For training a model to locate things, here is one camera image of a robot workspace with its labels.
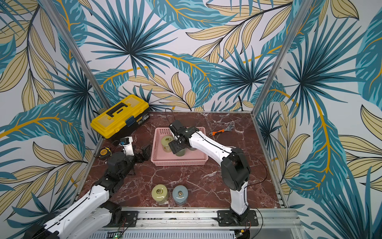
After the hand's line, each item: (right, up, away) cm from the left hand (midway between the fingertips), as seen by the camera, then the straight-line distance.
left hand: (143, 147), depth 80 cm
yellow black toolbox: (-17, +16, +12) cm, 26 cm away
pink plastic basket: (+6, -9, +14) cm, 18 cm away
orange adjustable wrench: (+44, +7, +27) cm, 52 cm away
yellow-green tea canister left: (+10, +2, +12) cm, 16 cm away
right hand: (+19, +1, +8) cm, 20 cm away
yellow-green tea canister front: (+11, -22, -7) cm, 25 cm away
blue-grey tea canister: (+21, -22, -7) cm, 31 cm away
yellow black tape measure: (-28, -5, +12) cm, 31 cm away
